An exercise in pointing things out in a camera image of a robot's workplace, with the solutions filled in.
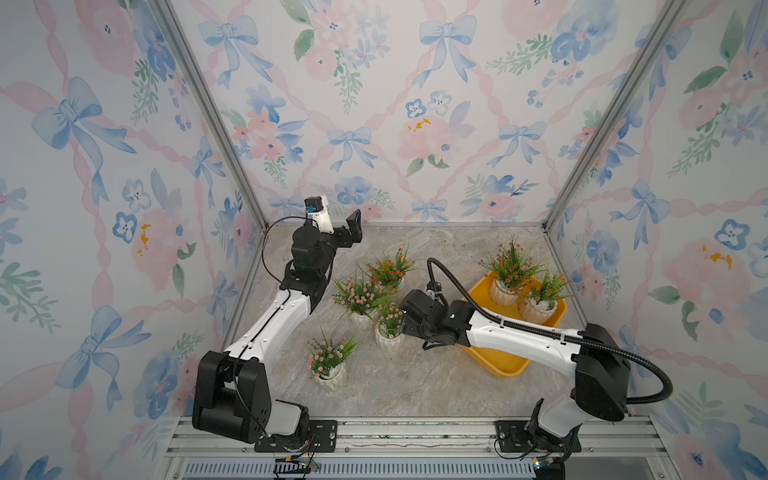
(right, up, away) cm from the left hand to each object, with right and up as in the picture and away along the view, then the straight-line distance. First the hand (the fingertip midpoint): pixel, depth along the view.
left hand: (346, 210), depth 77 cm
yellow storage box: (+42, -41, +5) cm, 59 cm away
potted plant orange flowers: (+12, -17, +9) cm, 22 cm away
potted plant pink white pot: (+11, -37, +6) cm, 39 cm away
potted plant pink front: (-4, -38, -3) cm, 38 cm away
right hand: (+14, -29, +7) cm, 33 cm away
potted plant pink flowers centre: (+4, -23, +5) cm, 24 cm away
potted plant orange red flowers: (+56, -25, +11) cm, 63 cm away
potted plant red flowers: (+47, -16, +11) cm, 51 cm away
